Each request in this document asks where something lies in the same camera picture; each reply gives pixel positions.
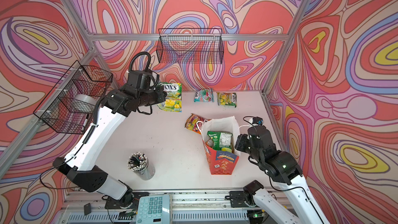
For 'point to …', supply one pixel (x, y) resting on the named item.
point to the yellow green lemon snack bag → (229, 99)
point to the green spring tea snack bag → (173, 100)
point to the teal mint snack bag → (204, 95)
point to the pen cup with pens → (139, 163)
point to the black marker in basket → (84, 125)
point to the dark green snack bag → (222, 140)
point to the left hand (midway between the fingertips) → (169, 92)
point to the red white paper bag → (221, 163)
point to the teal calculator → (155, 209)
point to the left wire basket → (70, 105)
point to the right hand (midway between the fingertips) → (238, 141)
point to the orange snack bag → (190, 123)
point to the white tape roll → (83, 103)
